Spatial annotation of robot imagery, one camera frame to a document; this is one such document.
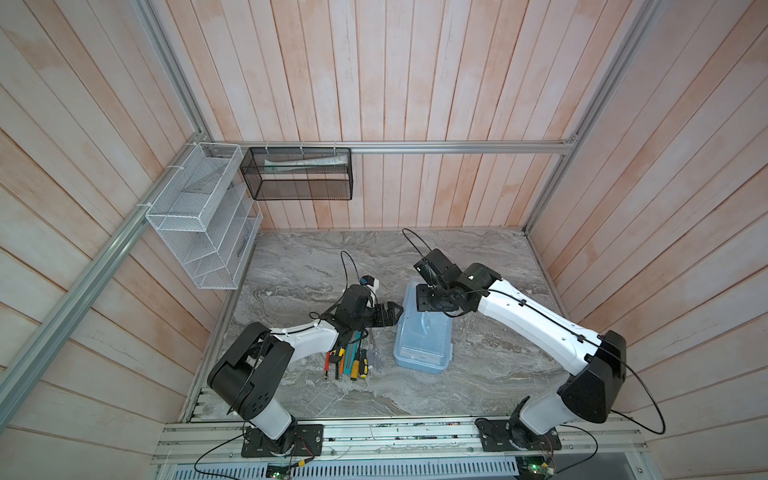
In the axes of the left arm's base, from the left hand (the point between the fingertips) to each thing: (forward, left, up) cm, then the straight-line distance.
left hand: (392, 315), depth 88 cm
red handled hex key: (-12, +19, -6) cm, 24 cm away
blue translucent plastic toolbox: (-8, -9, +2) cm, 12 cm away
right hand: (-1, -8, +11) cm, 13 cm away
